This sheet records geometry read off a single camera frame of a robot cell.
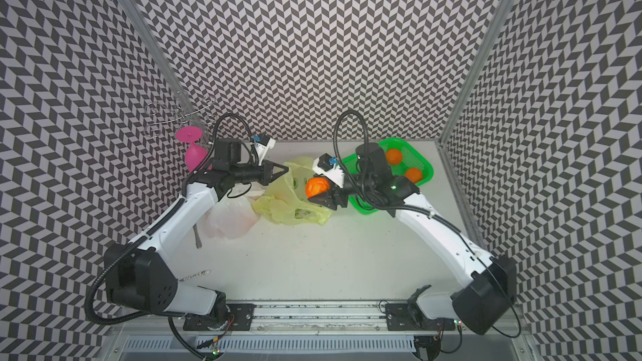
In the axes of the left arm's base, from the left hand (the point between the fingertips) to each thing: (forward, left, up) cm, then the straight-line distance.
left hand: (286, 171), depth 78 cm
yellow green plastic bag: (-7, 0, -7) cm, 10 cm away
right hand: (-10, -10, +5) cm, 15 cm away
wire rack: (+26, +51, -1) cm, 58 cm away
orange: (-12, -11, +9) cm, 18 cm away
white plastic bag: (-8, +20, -15) cm, 26 cm away
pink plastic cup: (+8, +32, -1) cm, 33 cm away
